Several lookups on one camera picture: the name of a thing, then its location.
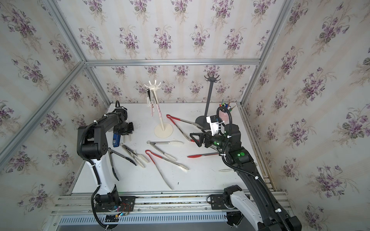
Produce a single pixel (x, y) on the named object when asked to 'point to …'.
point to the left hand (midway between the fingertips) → (130, 132)
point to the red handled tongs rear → (192, 123)
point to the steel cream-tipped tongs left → (138, 158)
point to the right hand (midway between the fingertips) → (200, 132)
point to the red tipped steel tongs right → (197, 156)
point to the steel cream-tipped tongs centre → (172, 142)
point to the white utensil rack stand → (164, 130)
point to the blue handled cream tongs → (130, 136)
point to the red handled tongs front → (149, 152)
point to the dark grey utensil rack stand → (202, 121)
